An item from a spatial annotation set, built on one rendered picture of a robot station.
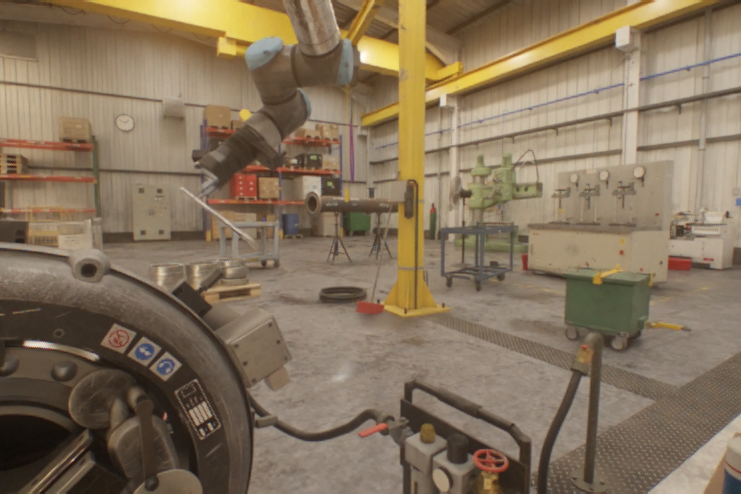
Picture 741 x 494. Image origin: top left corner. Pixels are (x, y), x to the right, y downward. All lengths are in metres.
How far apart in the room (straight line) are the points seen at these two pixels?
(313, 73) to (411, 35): 3.52
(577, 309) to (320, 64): 2.98
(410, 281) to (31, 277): 3.68
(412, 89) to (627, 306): 2.71
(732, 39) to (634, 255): 6.47
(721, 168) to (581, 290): 7.76
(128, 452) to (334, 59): 0.78
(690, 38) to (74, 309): 11.65
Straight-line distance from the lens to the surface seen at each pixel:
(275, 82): 0.95
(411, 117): 4.14
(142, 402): 0.69
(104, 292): 0.66
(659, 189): 6.54
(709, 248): 9.47
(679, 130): 11.31
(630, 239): 5.97
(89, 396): 0.74
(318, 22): 0.84
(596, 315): 3.46
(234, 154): 0.94
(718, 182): 10.91
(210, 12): 12.48
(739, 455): 0.89
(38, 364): 0.80
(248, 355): 0.76
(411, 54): 4.33
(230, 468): 0.80
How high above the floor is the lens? 1.02
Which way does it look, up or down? 5 degrees down
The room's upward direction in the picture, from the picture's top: straight up
